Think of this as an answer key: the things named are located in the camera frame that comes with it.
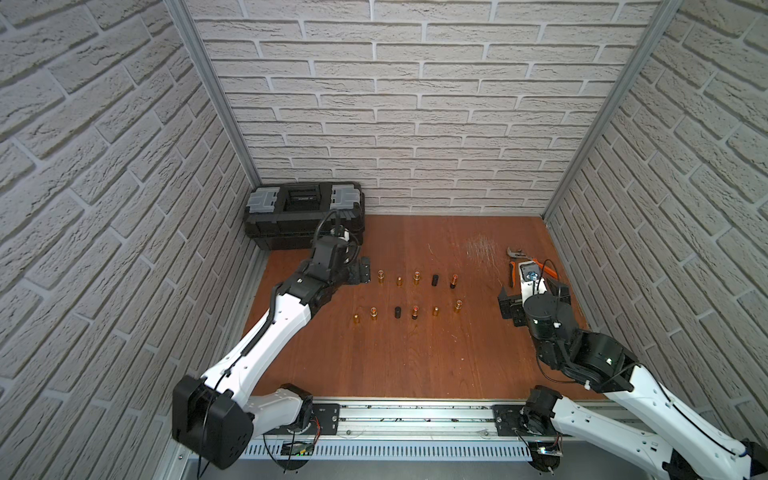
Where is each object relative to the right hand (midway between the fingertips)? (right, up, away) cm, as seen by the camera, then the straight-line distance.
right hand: (530, 285), depth 68 cm
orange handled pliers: (+15, +5, +39) cm, 42 cm away
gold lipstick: (-24, -2, +30) cm, 38 cm away
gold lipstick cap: (-30, -3, +30) cm, 43 cm away
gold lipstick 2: (-38, -11, +20) cm, 45 cm away
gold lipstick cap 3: (-19, -11, +23) cm, 32 cm away
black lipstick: (-25, -11, +22) cm, 35 cm away
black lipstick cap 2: (-31, -12, +22) cm, 40 cm away
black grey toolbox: (-69, +19, +32) cm, 78 cm away
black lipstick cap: (-18, -2, +30) cm, 35 cm away
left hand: (-42, +6, +12) cm, 44 cm away
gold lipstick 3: (-12, -10, +23) cm, 27 cm away
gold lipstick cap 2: (-44, -14, +22) cm, 51 cm away
